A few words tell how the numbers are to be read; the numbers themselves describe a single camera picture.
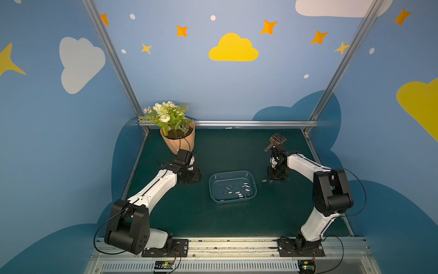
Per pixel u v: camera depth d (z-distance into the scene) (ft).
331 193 1.61
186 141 2.69
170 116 2.80
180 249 2.46
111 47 2.64
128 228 1.36
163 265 2.35
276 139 3.77
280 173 2.69
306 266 2.40
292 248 2.42
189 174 2.41
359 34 2.53
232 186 3.07
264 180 3.14
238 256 2.44
